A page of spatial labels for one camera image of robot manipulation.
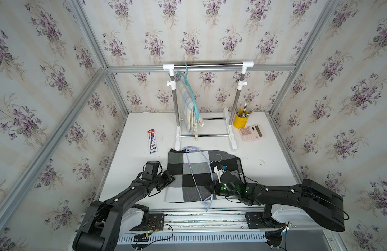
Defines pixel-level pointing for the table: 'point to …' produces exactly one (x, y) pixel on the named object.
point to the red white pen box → (151, 137)
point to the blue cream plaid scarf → (190, 121)
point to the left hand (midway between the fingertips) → (176, 180)
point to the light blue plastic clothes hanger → (206, 204)
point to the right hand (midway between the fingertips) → (205, 188)
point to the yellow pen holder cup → (240, 118)
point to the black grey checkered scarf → (189, 171)
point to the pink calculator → (251, 133)
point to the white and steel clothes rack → (206, 127)
